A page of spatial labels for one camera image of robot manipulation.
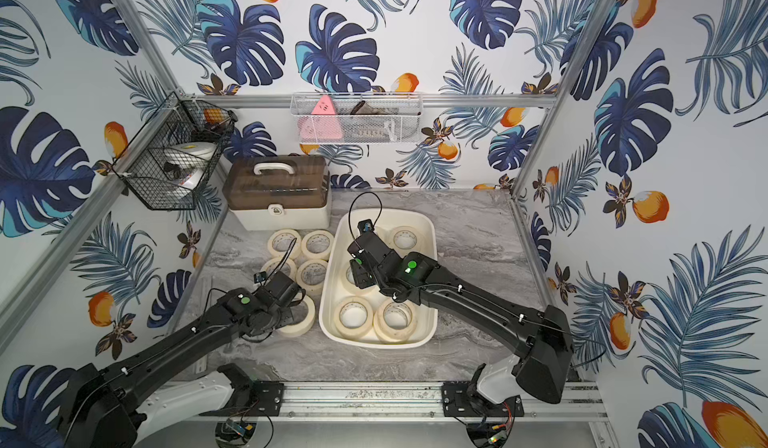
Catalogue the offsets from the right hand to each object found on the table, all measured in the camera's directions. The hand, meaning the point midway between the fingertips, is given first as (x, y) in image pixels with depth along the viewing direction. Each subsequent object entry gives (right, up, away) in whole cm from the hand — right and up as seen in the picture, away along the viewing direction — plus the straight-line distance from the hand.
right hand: (365, 260), depth 76 cm
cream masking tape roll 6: (-5, -11, +16) cm, 20 cm away
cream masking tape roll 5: (-18, -19, +2) cm, 26 cm away
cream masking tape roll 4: (-19, -7, +22) cm, 30 cm away
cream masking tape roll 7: (-4, -18, +11) cm, 22 cm away
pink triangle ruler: (-14, +39, +14) cm, 44 cm away
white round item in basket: (-49, +26, +5) cm, 56 cm away
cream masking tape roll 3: (-27, -5, +22) cm, 35 cm away
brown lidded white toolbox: (-28, +19, +16) cm, 38 cm away
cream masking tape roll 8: (+7, -19, +10) cm, 23 cm away
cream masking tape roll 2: (-19, +2, +29) cm, 35 cm away
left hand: (-23, -15, +5) cm, 28 cm away
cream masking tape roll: (-31, +3, +27) cm, 42 cm away
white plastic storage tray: (-9, +7, +22) cm, 25 cm away
